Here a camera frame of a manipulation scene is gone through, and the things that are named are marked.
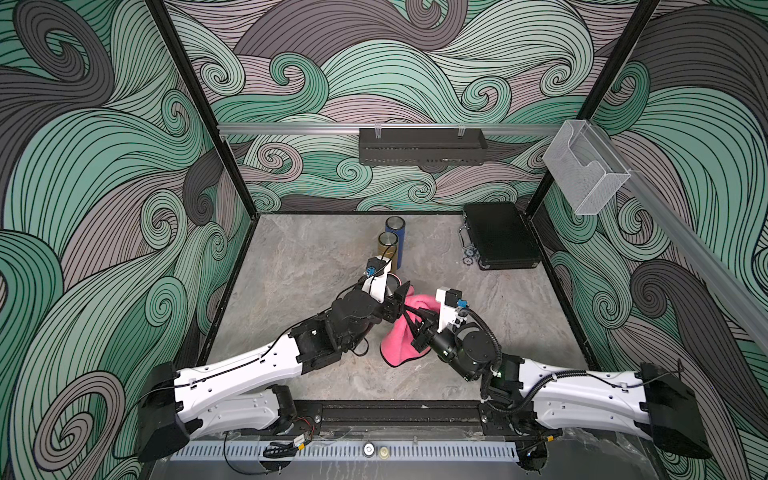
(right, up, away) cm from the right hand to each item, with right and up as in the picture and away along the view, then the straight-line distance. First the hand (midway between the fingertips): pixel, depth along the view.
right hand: (399, 312), depth 67 cm
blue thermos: (+1, +21, +21) cm, 30 cm away
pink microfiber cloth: (0, -8, 0) cm, 8 cm away
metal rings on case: (+29, +12, +40) cm, 51 cm away
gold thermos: (-2, +14, +18) cm, 23 cm away
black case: (+44, +18, +49) cm, 68 cm away
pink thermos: (-2, +7, -2) cm, 8 cm away
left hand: (0, +8, 0) cm, 8 cm away
